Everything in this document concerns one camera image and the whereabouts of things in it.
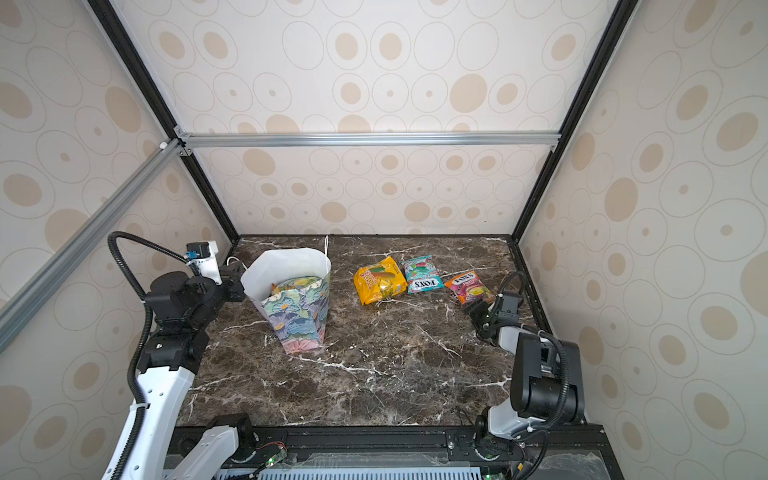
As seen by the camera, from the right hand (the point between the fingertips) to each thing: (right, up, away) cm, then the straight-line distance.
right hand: (471, 308), depth 96 cm
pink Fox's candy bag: (+1, +6, +5) cm, 8 cm away
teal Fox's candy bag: (-15, +11, +8) cm, 20 cm away
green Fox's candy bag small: (-53, +8, -10) cm, 55 cm away
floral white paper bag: (-51, 0, -15) cm, 53 cm away
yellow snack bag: (-29, +9, +3) cm, 31 cm away
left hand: (-59, +15, -27) cm, 67 cm away
